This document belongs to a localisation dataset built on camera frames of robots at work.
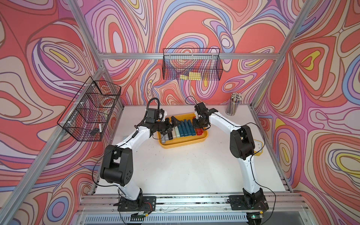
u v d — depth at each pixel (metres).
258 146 0.93
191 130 1.01
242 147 0.58
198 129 0.99
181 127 1.01
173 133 0.98
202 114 0.78
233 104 1.05
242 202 0.71
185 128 1.02
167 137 0.96
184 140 0.98
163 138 0.96
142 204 0.72
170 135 0.98
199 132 0.99
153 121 0.71
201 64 0.96
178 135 0.98
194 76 0.82
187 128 1.02
